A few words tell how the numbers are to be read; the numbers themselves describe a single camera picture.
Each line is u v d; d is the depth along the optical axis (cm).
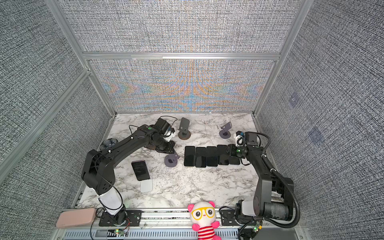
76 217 77
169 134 79
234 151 78
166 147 75
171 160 84
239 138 80
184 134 104
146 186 84
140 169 77
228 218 73
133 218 74
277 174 45
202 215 68
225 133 106
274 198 44
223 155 103
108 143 98
